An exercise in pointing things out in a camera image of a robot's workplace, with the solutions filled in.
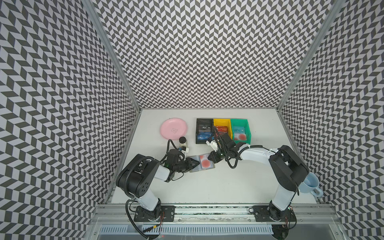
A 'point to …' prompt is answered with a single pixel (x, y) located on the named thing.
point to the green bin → (240, 131)
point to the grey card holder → (199, 167)
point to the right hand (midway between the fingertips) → (209, 161)
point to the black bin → (203, 131)
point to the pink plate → (174, 128)
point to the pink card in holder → (205, 162)
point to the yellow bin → (223, 126)
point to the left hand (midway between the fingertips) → (199, 164)
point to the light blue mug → (310, 184)
